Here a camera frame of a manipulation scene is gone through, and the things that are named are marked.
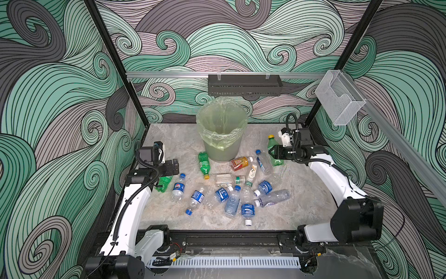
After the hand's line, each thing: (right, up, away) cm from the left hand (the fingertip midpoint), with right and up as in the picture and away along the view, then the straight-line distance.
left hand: (168, 163), depth 78 cm
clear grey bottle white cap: (+51, -20, +9) cm, 55 cm away
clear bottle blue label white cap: (+25, -15, +3) cm, 30 cm away
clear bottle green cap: (+28, -12, +17) cm, 34 cm away
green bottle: (+50, +10, +8) cm, 52 cm away
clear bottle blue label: (+13, -18, +3) cm, 22 cm away
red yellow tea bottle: (+35, -3, +16) cm, 38 cm away
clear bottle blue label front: (+37, -20, +1) cm, 42 cm away
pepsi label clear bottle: (+3, -14, +7) cm, 16 cm away
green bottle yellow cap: (+15, -3, +16) cm, 22 cm away
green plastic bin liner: (+25, +22, +23) cm, 40 cm away
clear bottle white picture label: (+41, -8, +12) cm, 44 cm away
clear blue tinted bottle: (+30, -19, +3) cm, 36 cm away
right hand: (+51, +5, +7) cm, 52 cm away
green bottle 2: (-5, -11, +10) cm, 15 cm away
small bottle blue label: (+47, -13, +6) cm, 49 cm away
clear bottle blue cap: (+49, -3, +19) cm, 53 cm away
